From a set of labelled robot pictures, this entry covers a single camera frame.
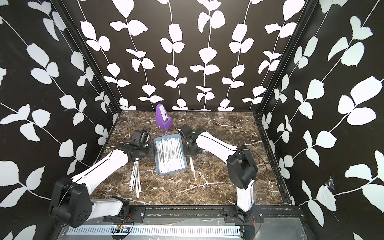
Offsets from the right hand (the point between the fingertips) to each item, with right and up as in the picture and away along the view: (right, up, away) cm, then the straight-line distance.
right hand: (186, 152), depth 87 cm
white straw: (-16, -10, +3) cm, 19 cm away
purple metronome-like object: (-18, +20, +18) cm, 32 cm away
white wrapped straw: (-29, -16, -1) cm, 33 cm away
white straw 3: (-8, -3, +9) cm, 12 cm away
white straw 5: (+4, -9, -3) cm, 10 cm away
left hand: (-20, +2, 0) cm, 20 cm away
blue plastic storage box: (-10, +8, +17) cm, 21 cm away
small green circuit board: (-30, -34, -17) cm, 48 cm away
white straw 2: (-11, -4, +9) cm, 15 cm away
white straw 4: (-5, -2, +10) cm, 12 cm away
